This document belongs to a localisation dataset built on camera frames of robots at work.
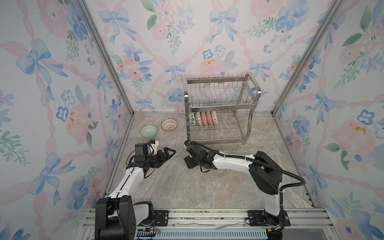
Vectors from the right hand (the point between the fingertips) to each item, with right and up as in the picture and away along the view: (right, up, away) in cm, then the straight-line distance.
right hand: (188, 157), depth 91 cm
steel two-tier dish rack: (+16, +28, -13) cm, 35 cm away
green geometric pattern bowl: (+17, +24, +10) cm, 32 cm away
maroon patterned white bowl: (-15, +20, +19) cm, 31 cm away
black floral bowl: (+10, +24, +10) cm, 28 cm away
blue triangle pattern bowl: (+7, +24, +10) cm, 27 cm away
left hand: (-9, +3, -6) cm, 12 cm away
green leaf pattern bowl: (+2, +23, +10) cm, 26 cm away
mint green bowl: (-28, +16, +15) cm, 36 cm away
